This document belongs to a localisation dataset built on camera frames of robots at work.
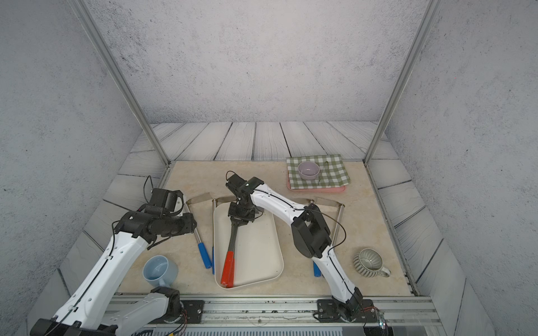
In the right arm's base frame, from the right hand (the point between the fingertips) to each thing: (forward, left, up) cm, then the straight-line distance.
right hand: (231, 224), depth 85 cm
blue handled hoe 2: (+15, -48, -8) cm, 50 cm away
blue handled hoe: (-21, -31, +10) cm, 39 cm away
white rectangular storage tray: (-7, -10, -9) cm, 15 cm away
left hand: (-4, +11, +8) cm, 14 cm away
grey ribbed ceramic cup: (-11, -55, -11) cm, 57 cm away
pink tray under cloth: (+26, -50, -11) cm, 57 cm away
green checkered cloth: (+38, -48, -10) cm, 62 cm away
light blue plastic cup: (-15, +27, -9) cm, 33 cm away
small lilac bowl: (+36, -34, -7) cm, 50 cm away
